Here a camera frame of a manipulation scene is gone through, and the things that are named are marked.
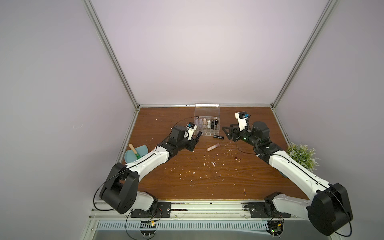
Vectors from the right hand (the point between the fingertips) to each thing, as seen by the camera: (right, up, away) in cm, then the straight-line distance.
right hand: (228, 122), depth 77 cm
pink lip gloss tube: (-11, 0, +25) cm, 28 cm away
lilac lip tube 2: (-17, 0, +26) cm, 31 cm away
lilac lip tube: (-14, 0, +26) cm, 30 cm away
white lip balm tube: (-8, -1, +27) cm, 28 cm away
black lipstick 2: (-15, -7, +9) cm, 19 cm away
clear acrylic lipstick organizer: (-10, +2, +24) cm, 26 cm away
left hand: (-15, -10, +8) cm, 20 cm away
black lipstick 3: (-2, -10, +23) cm, 26 cm away
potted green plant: (+37, -16, -4) cm, 41 cm away
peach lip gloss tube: (-6, -17, +18) cm, 25 cm away
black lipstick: (-3, 0, +25) cm, 25 cm away
